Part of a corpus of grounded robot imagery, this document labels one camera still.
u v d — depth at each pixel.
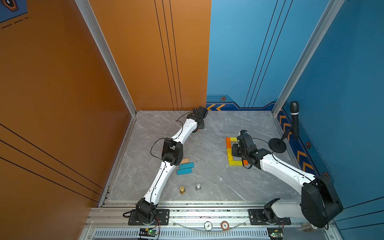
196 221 0.73
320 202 0.40
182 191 0.79
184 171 0.89
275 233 0.71
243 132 0.79
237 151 0.78
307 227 0.68
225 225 0.71
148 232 0.71
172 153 0.71
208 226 0.71
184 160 0.94
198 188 0.80
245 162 0.74
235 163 0.91
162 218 0.73
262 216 0.72
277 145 0.99
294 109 0.79
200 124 0.86
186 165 0.90
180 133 0.73
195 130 0.81
